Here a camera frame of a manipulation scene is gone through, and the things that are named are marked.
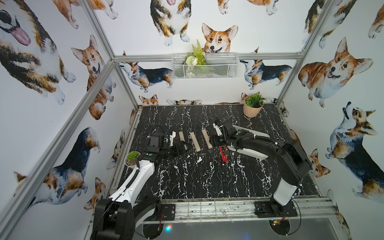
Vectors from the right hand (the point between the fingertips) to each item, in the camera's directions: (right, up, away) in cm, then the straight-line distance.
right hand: (211, 139), depth 90 cm
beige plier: (-20, +1, +10) cm, 22 cm away
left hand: (-13, -2, -10) cm, 17 cm away
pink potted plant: (+30, +22, +15) cm, 41 cm away
